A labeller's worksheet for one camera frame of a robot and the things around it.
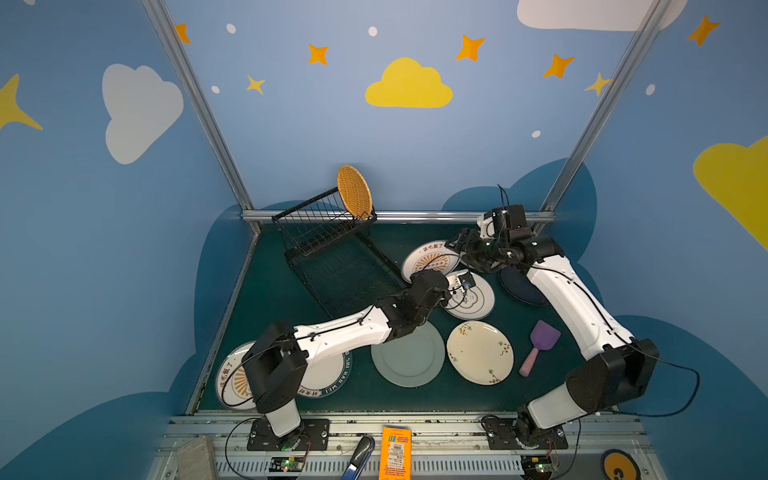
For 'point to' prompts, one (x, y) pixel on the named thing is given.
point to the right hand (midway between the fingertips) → (455, 245)
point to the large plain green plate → (412, 359)
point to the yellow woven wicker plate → (355, 192)
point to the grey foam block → (195, 460)
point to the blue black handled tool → (360, 458)
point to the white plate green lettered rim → (326, 376)
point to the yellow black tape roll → (618, 465)
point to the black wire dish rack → (333, 254)
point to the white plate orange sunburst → (434, 256)
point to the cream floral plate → (480, 352)
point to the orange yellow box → (396, 454)
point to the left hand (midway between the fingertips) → (440, 269)
